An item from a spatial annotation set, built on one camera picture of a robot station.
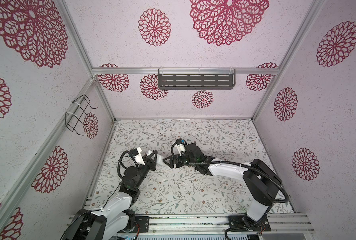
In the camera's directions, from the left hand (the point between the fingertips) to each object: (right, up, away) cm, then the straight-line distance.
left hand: (156, 153), depth 81 cm
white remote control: (+2, -3, -1) cm, 3 cm away
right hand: (+6, -2, +2) cm, 7 cm away
